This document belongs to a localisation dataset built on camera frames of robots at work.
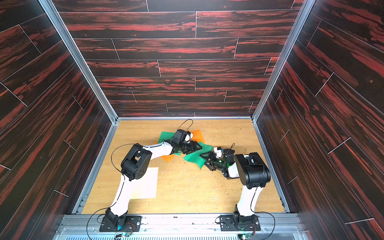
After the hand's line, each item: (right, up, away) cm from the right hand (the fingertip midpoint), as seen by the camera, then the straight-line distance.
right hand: (203, 157), depth 96 cm
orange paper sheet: (-3, +13, +13) cm, 19 cm away
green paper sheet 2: (-5, 0, +2) cm, 6 cm away
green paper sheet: (-26, +13, +16) cm, 33 cm away
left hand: (-1, +4, +3) cm, 5 cm away
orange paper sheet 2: (-24, -1, +4) cm, 24 cm away
